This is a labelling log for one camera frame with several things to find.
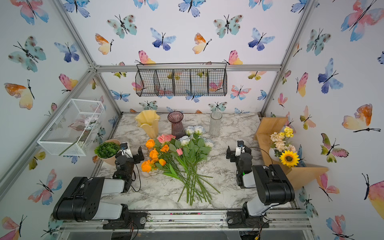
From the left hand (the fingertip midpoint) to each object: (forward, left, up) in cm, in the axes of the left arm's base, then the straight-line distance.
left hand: (134, 146), depth 90 cm
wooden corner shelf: (-24, -82, +12) cm, 86 cm away
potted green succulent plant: (-4, +14, +3) cm, 14 cm away
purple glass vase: (+17, -24, +7) cm, 30 cm away
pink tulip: (-3, -27, -2) cm, 27 cm away
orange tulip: (-9, -17, -3) cm, 20 cm away
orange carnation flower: (-1, -18, -2) cm, 19 cm away
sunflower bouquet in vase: (-11, -80, +10) cm, 82 cm away
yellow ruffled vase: (+16, -7, +6) cm, 19 cm away
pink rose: (+4, -18, +2) cm, 18 cm away
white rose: (+16, -34, -4) cm, 38 cm away
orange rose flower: (+6, -7, -6) cm, 11 cm away
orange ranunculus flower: (-10, -8, -4) cm, 14 cm away
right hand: (0, -63, -1) cm, 63 cm away
